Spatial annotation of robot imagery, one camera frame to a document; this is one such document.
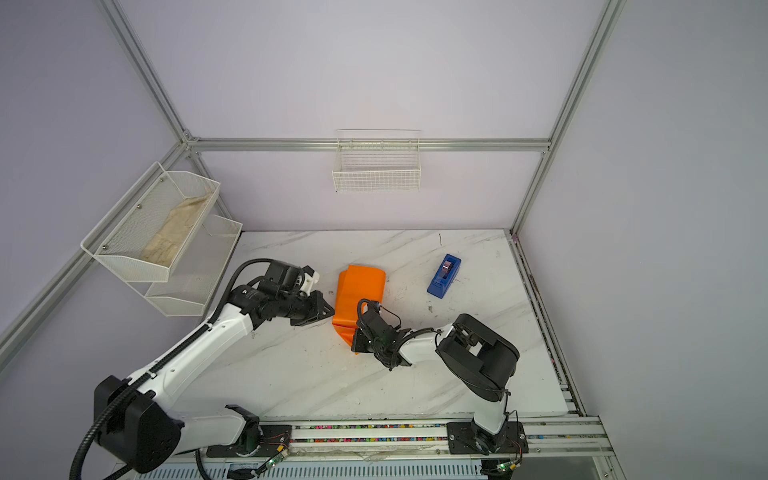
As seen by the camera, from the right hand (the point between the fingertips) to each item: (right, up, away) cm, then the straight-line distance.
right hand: (350, 339), depth 90 cm
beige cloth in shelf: (-47, +28, -13) cm, 56 cm away
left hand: (-3, +10, -12) cm, 16 cm away
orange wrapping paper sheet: (+1, +16, +9) cm, 19 cm away
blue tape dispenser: (+31, +19, +11) cm, 37 cm away
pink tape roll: (+31, +22, +12) cm, 40 cm away
